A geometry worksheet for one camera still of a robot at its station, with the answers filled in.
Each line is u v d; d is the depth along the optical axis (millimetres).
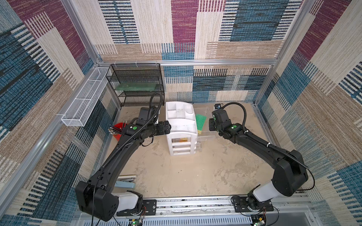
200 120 870
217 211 730
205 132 890
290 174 430
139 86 943
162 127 674
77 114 914
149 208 741
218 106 742
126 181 806
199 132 848
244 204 726
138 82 1076
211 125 778
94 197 384
